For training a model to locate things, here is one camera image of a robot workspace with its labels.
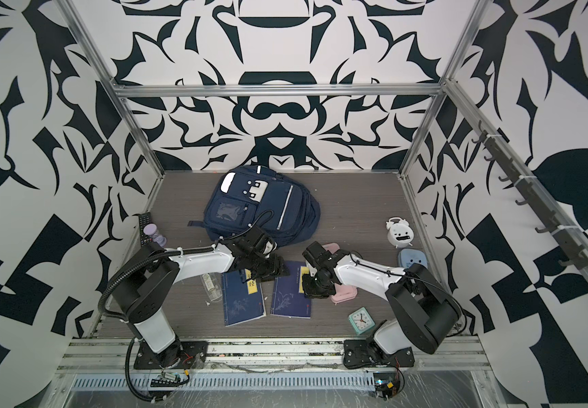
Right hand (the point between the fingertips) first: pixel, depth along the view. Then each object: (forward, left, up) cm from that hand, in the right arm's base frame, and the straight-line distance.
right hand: (306, 294), depth 85 cm
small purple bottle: (+21, +54, +9) cm, 59 cm away
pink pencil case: (0, -12, +2) cm, 12 cm away
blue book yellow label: (-2, +20, 0) cm, 21 cm away
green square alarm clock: (-8, -17, 0) cm, 19 cm away
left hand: (+6, +6, +3) cm, 9 cm away
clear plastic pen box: (+3, +31, +1) cm, 31 cm away
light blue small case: (+12, -36, +1) cm, 38 cm away
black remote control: (+29, +63, +3) cm, 69 cm away
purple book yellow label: (-1, +6, -1) cm, 6 cm away
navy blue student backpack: (+38, +22, +5) cm, 44 cm away
